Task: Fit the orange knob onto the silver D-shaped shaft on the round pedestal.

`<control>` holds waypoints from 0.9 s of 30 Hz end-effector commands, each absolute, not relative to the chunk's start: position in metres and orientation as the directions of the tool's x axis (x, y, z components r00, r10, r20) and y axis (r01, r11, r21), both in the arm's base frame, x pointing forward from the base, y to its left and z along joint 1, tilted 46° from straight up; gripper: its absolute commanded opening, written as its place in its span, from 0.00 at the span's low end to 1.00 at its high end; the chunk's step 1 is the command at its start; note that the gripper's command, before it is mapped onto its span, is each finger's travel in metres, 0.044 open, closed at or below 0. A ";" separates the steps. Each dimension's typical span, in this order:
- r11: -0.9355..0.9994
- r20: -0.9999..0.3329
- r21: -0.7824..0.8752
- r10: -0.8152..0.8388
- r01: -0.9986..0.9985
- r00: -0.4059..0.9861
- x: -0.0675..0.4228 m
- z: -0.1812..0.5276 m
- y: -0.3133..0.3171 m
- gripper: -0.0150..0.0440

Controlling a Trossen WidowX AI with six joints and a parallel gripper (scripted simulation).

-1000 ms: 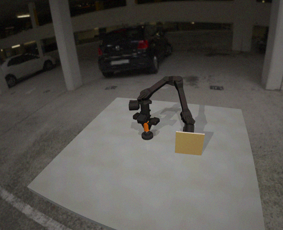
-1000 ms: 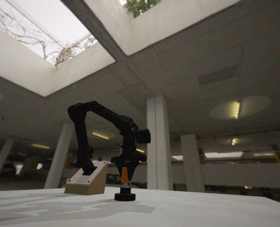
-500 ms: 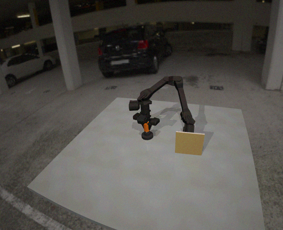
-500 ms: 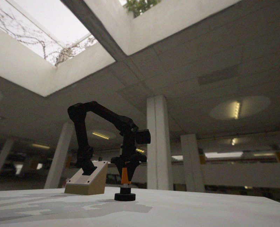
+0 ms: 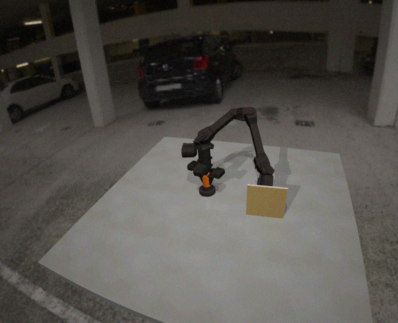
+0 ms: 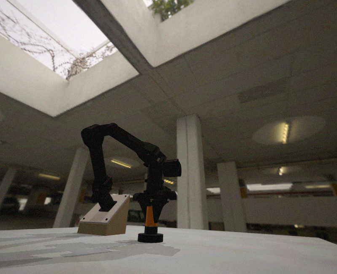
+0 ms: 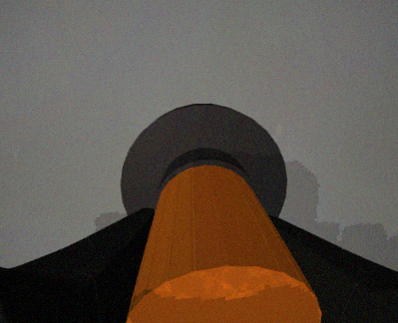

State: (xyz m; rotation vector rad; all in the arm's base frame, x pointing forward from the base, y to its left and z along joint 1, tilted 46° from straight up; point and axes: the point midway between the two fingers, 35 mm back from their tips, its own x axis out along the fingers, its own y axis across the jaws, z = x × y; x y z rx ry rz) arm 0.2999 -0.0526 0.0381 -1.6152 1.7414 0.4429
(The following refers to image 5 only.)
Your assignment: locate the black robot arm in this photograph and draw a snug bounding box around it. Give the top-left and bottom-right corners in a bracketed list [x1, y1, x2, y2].
[182, 107, 274, 186]

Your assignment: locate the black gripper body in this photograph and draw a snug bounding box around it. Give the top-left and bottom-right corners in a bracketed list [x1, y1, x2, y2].
[187, 157, 225, 179]

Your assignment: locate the orange knob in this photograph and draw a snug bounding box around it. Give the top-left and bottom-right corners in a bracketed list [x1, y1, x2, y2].
[202, 173, 210, 187]

